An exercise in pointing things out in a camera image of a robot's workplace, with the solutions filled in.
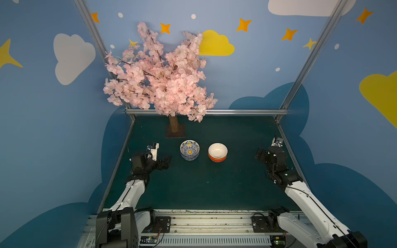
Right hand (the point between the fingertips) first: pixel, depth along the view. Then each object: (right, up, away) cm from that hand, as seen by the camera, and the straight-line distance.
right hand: (270, 149), depth 81 cm
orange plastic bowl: (-28, -8, +9) cm, 31 cm away
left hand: (-59, -3, +6) cm, 60 cm away
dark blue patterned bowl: (-44, -8, +12) cm, 46 cm away
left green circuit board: (-62, -42, -10) cm, 76 cm away
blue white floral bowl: (-45, -6, +11) cm, 46 cm away
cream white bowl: (-27, -3, +15) cm, 31 cm away
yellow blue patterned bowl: (-45, -1, +17) cm, 48 cm away
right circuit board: (-1, -43, -9) cm, 44 cm away
